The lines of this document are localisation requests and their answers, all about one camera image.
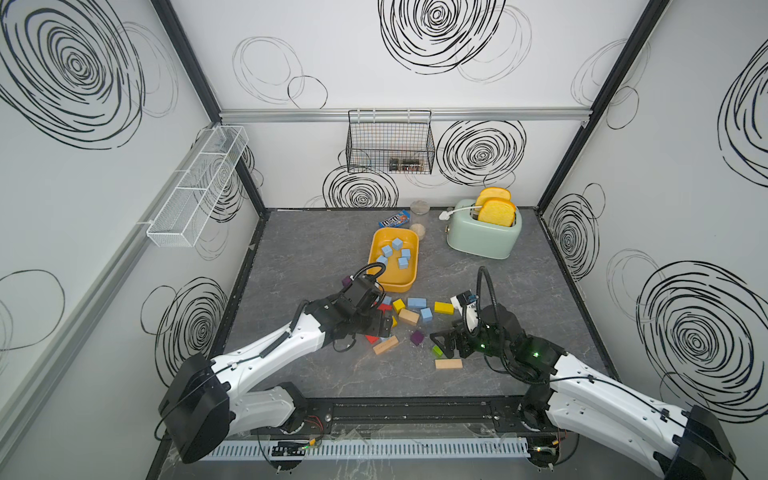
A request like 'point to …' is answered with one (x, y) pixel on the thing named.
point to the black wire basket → (393, 141)
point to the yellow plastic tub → (395, 280)
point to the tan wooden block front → (451, 363)
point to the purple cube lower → (417, 337)
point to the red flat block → (384, 307)
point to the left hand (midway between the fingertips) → (379, 321)
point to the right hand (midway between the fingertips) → (442, 333)
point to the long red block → (372, 339)
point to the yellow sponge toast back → (493, 192)
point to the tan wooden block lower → (392, 342)
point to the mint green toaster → (467, 234)
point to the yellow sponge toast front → (497, 212)
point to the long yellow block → (394, 322)
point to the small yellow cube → (398, 305)
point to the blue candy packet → (395, 220)
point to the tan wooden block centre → (408, 317)
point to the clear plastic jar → (419, 212)
